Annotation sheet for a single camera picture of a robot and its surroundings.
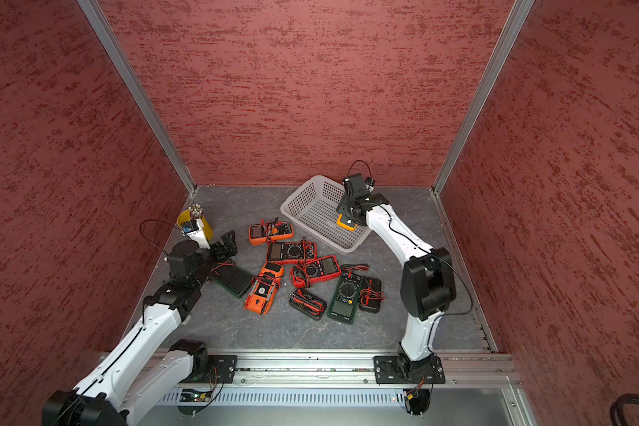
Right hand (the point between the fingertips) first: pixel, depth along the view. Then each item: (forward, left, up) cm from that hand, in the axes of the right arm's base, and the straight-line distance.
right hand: (348, 212), depth 91 cm
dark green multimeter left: (-19, +41, -13) cm, 47 cm away
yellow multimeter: (-5, +3, +1) cm, 6 cm away
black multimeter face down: (-25, -6, -12) cm, 29 cm away
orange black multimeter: (-23, +29, -11) cm, 39 cm away
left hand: (-12, +41, +3) cm, 43 cm away
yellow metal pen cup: (+4, +62, -5) cm, 62 cm away
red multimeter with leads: (-19, +16, -10) cm, 27 cm away
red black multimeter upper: (-8, +21, -12) cm, 26 cm away
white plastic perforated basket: (+15, +14, -16) cm, 26 cm away
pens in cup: (0, +53, +2) cm, 53 cm away
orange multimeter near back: (0, +35, -12) cm, 37 cm away
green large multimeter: (-27, +3, -14) cm, 31 cm away
